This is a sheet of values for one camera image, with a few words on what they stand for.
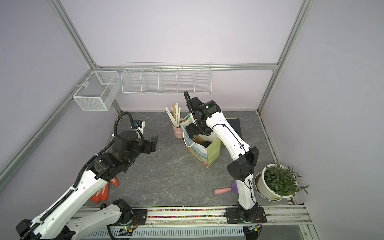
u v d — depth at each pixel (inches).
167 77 38.8
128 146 19.8
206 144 30.0
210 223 29.0
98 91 38.7
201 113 21.3
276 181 26.8
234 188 31.9
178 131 38.8
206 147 27.4
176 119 39.7
